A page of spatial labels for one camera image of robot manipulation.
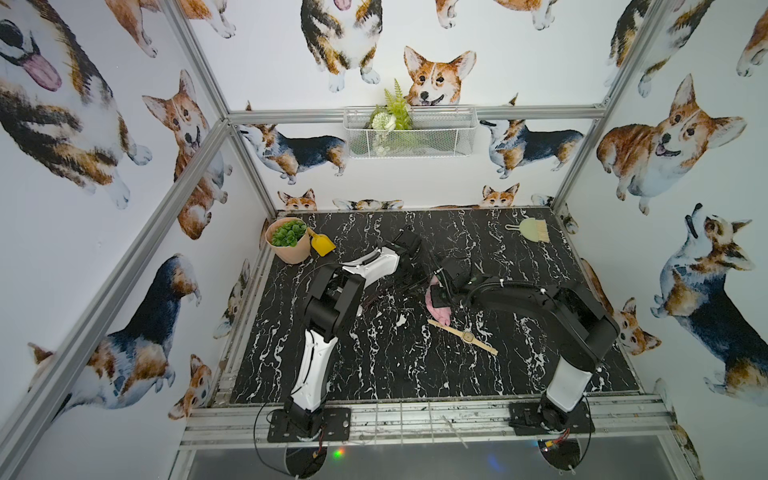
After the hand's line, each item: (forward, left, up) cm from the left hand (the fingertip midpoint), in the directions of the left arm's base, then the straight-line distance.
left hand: (430, 291), depth 98 cm
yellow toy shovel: (+20, +38, 0) cm, 43 cm away
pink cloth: (-10, -2, +3) cm, 11 cm away
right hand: (-4, 0, +2) cm, 5 cm away
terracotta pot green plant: (+13, +45, +12) cm, 48 cm away
